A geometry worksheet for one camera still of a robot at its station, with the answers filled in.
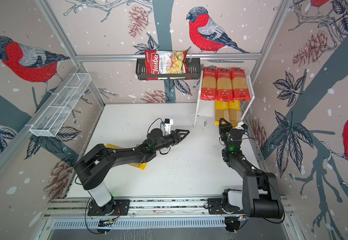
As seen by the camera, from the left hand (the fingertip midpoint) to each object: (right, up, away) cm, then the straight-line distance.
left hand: (188, 134), depth 76 cm
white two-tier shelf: (+13, +14, +19) cm, 27 cm away
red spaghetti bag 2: (+20, +26, +5) cm, 34 cm away
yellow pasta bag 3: (-27, -20, +11) cm, 36 cm away
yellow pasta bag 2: (+22, +12, +16) cm, 30 cm away
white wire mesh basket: (-68, +14, +1) cm, 70 cm away
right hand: (+17, +8, +8) cm, 21 cm away
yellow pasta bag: (+29, +11, +14) cm, 35 cm away
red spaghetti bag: (+11, +23, +2) cm, 25 cm away
